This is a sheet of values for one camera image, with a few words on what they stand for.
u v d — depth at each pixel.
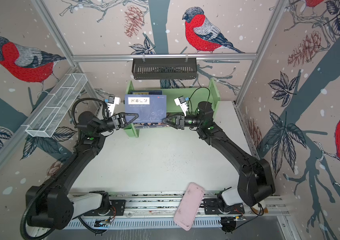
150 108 0.66
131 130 0.93
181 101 0.64
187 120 0.64
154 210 0.73
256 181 0.42
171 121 0.68
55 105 0.77
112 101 0.62
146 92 0.83
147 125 0.90
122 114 0.64
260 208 0.72
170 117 0.66
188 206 0.71
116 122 0.60
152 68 1.07
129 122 0.65
